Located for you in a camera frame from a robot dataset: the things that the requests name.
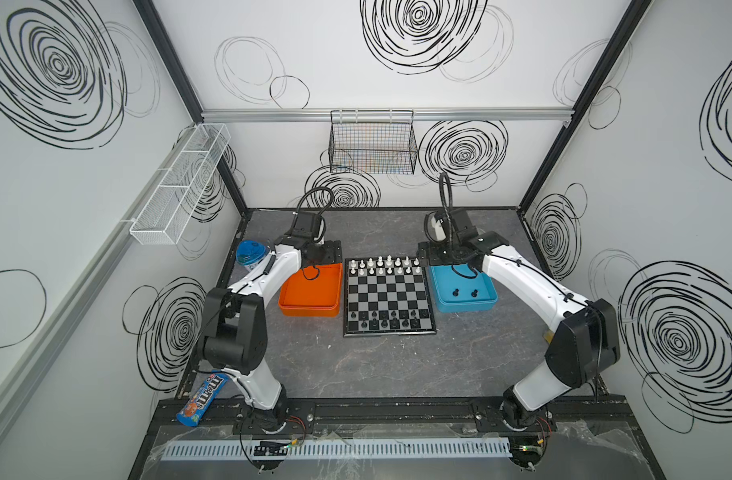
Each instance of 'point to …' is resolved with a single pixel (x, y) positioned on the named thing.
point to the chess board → (386, 296)
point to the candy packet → (199, 404)
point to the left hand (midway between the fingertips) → (333, 252)
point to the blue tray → (460, 288)
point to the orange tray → (313, 291)
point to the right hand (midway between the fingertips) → (427, 253)
